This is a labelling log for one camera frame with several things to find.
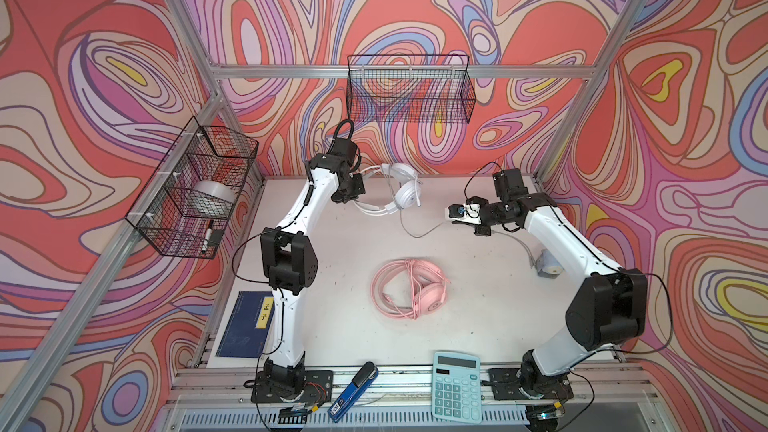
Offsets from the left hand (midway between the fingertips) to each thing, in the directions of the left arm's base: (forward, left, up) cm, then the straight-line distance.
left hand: (360, 191), depth 94 cm
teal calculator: (-52, -25, -15) cm, 59 cm away
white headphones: (-7, -15, +7) cm, 18 cm away
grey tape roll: (-17, +33, +16) cm, 41 cm away
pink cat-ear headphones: (-29, -20, -7) cm, 36 cm away
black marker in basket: (-22, +36, +9) cm, 43 cm away
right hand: (-12, -30, +1) cm, 32 cm away
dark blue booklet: (-37, +31, -16) cm, 50 cm away
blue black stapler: (-53, 0, -13) cm, 54 cm away
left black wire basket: (-17, +40, +14) cm, 46 cm away
